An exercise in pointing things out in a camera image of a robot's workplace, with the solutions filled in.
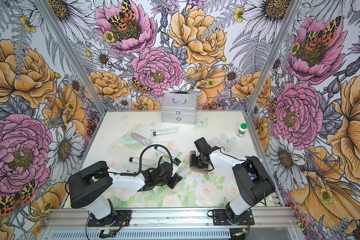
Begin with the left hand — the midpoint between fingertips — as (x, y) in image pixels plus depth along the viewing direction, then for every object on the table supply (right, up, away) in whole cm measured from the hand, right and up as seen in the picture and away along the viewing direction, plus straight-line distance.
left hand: (177, 180), depth 87 cm
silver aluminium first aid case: (0, +44, +24) cm, 50 cm away
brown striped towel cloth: (+12, +6, +1) cm, 13 cm away
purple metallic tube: (-26, +21, +18) cm, 38 cm away
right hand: (+9, +7, +2) cm, 11 cm away
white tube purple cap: (+4, +5, +2) cm, 6 cm away
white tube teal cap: (-10, +27, +21) cm, 36 cm away
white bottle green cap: (+42, +27, +14) cm, 52 cm away
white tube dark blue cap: (+24, +20, +15) cm, 35 cm away
